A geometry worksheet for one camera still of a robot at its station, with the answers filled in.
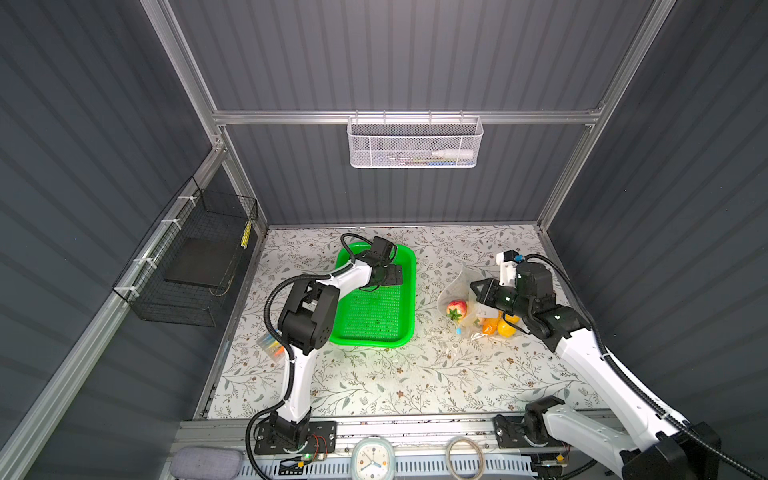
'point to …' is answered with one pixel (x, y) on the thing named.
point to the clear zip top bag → (459, 289)
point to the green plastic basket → (377, 318)
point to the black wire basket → (182, 276)
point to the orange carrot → (489, 326)
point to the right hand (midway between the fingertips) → (474, 286)
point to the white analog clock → (373, 458)
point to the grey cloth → (205, 463)
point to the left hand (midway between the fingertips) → (390, 276)
